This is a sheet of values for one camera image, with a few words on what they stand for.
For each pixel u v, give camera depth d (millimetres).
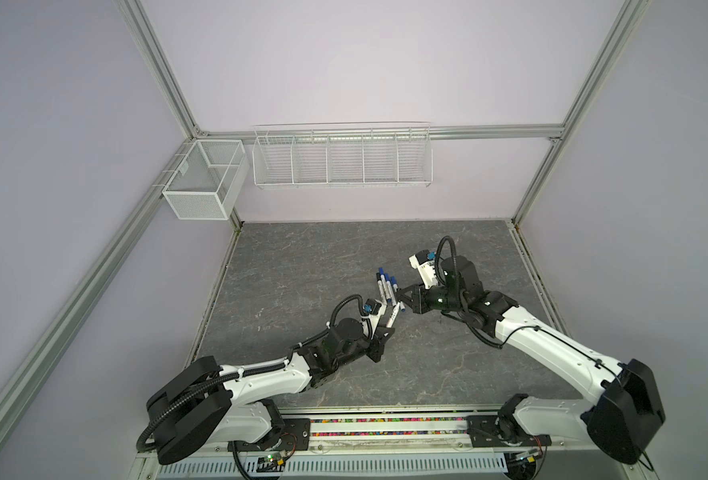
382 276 1042
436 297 667
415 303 718
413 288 723
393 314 771
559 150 971
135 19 694
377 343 691
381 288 999
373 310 683
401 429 755
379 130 938
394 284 1019
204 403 417
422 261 699
